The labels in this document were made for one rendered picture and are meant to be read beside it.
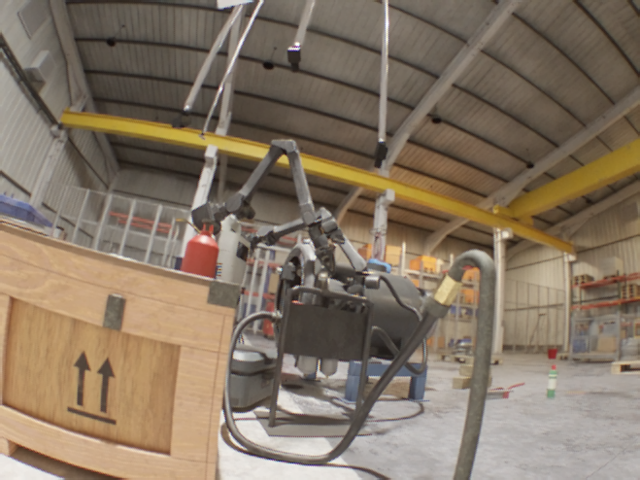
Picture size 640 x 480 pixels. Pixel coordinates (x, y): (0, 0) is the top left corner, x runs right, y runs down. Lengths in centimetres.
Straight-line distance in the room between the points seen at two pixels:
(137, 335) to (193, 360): 11
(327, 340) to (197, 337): 76
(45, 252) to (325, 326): 100
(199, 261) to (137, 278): 16
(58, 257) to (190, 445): 42
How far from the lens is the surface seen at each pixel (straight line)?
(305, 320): 123
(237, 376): 135
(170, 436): 66
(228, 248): 159
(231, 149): 1032
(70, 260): 64
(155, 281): 59
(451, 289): 68
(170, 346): 61
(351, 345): 132
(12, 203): 119
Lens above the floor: 41
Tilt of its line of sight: 16 degrees up
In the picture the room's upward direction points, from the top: 8 degrees clockwise
